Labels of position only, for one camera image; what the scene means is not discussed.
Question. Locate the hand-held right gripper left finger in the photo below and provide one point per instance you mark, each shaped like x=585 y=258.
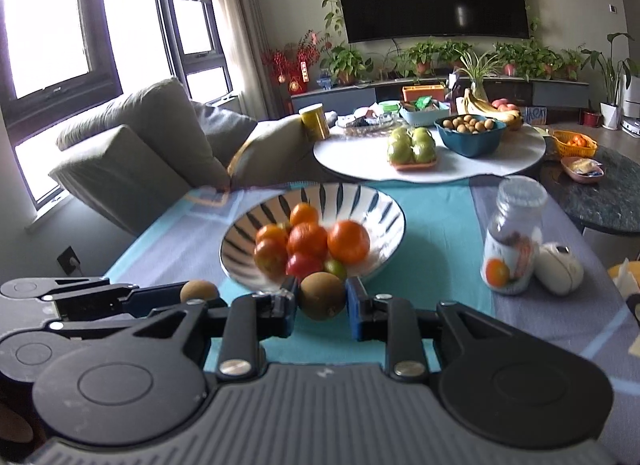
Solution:
x=289 y=312

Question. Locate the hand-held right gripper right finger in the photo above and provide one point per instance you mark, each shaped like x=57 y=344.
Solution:
x=354 y=307

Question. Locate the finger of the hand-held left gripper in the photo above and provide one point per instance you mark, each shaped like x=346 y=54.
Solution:
x=90 y=291
x=150 y=300

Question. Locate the brown kiwi fruit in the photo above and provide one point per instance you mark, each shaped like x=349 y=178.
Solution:
x=322 y=296
x=199 y=291

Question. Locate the small green fruit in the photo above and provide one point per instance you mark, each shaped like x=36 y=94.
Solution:
x=336 y=269

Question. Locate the red tomato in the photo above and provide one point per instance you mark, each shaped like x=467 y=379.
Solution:
x=302 y=266

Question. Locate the orange tangerine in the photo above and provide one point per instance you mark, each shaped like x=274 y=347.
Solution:
x=307 y=240
x=304 y=213
x=270 y=235
x=270 y=259
x=348 y=241

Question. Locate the striped white ceramic bowl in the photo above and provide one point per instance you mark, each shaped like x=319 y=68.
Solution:
x=370 y=225

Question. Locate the person's left hand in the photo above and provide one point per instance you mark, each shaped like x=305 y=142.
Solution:
x=15 y=427

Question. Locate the blue patterned tablecloth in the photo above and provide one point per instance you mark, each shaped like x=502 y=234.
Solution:
x=440 y=245

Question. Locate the white round table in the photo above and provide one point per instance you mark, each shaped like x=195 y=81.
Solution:
x=350 y=157

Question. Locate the grey sofa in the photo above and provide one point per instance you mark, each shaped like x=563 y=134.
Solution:
x=130 y=145

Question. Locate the orange apple tray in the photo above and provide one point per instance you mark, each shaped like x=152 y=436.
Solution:
x=412 y=167

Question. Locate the green apple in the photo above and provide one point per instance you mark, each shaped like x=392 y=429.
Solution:
x=424 y=152
x=421 y=135
x=399 y=135
x=400 y=153

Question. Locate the beige pillow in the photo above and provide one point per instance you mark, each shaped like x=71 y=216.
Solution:
x=270 y=150

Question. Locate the clear jar with orange label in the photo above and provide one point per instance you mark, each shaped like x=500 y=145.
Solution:
x=512 y=245

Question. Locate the glass plate of snacks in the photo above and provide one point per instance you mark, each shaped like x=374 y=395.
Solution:
x=367 y=124

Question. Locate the yellow tin can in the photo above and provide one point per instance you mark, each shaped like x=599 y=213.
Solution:
x=315 y=124

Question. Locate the grey cushion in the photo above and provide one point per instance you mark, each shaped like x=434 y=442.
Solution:
x=225 y=127

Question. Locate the teal bowl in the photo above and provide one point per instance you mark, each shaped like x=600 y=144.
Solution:
x=470 y=144

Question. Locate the light teal container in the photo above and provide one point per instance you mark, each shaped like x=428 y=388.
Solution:
x=425 y=117

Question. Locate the white oval device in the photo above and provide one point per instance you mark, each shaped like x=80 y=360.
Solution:
x=559 y=269

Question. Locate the dark television cabinet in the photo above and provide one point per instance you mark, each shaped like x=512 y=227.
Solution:
x=350 y=95

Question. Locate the pile of brown longans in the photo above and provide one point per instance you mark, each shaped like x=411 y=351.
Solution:
x=467 y=124

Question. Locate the green snack packet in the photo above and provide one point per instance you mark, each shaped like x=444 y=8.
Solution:
x=425 y=103

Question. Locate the orange plastic box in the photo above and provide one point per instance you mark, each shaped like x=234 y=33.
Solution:
x=422 y=92

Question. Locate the blue white porcelain ornament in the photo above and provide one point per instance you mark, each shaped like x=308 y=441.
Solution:
x=327 y=80

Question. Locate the bunch of yellow bananas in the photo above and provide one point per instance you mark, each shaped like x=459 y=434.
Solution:
x=482 y=106

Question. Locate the potted green plant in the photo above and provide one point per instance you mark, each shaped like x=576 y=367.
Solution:
x=349 y=61
x=507 y=56
x=455 y=51
x=542 y=59
x=572 y=62
x=422 y=54

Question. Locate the red peach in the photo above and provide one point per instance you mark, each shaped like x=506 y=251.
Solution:
x=506 y=105

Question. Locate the red berry decoration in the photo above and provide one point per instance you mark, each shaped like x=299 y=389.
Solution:
x=295 y=57

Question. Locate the yellow plate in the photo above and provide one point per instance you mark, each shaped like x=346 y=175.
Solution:
x=613 y=272

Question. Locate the spider plant in vase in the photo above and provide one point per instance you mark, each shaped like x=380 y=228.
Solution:
x=477 y=76

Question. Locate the blue printed box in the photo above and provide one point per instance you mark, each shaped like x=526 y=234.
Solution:
x=534 y=115

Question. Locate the orange mesh basket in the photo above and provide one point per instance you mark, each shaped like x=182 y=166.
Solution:
x=565 y=147

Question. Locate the pink dish with packets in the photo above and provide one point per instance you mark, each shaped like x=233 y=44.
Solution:
x=582 y=170

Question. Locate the dark marble round table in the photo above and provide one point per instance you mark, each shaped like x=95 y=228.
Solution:
x=605 y=205

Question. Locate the large black framed window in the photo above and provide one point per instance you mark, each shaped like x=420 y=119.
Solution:
x=55 y=20

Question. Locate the pile of small tangerines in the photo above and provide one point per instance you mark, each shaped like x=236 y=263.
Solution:
x=579 y=140

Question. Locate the black tape roll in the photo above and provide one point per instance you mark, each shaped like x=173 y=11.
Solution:
x=635 y=306

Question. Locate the beige curtain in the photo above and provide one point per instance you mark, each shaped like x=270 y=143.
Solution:
x=240 y=30

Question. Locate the narrow black framed window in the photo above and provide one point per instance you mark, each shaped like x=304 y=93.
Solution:
x=192 y=10

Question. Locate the red flower pot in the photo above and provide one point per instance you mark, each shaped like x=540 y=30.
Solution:
x=592 y=119

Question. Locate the white robot vacuum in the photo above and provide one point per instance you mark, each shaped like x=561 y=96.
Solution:
x=632 y=126

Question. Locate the tall plant in white pot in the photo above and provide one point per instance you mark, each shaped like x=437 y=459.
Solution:
x=611 y=85

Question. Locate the white robot vacuum dock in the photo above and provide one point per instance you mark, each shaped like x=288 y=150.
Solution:
x=632 y=97

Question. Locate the black wall socket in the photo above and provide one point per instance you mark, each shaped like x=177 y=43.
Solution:
x=70 y=260

